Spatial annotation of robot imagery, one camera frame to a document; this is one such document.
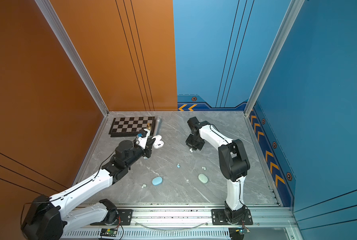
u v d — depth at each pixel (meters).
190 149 0.92
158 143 0.78
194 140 0.79
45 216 0.39
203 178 0.85
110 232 0.72
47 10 0.71
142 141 0.67
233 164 0.51
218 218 0.72
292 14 0.71
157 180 0.84
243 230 0.70
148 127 1.05
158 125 1.09
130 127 1.06
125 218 0.73
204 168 0.89
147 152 0.70
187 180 0.86
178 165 0.91
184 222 0.73
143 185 0.83
